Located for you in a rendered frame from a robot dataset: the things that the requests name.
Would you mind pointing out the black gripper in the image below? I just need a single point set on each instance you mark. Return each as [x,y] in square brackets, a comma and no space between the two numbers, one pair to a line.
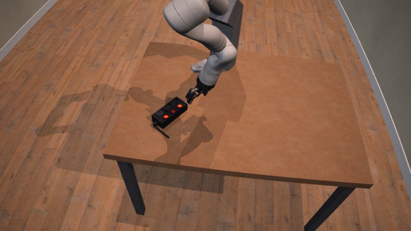
[200,88]

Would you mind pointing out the black power strip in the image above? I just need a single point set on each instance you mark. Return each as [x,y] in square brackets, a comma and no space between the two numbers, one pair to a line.
[168,113]

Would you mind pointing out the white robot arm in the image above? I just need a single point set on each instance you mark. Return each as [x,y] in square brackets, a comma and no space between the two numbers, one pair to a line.
[185,18]

